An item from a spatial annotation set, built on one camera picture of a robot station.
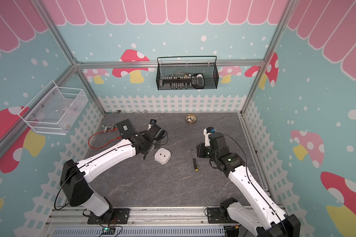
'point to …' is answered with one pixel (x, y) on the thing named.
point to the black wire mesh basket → (204, 76)
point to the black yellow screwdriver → (196, 166)
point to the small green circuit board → (108, 230)
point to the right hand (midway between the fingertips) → (197, 145)
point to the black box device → (125, 129)
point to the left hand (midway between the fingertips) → (154, 141)
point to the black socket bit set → (177, 82)
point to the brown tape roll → (191, 119)
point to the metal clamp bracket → (106, 128)
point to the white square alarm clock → (162, 155)
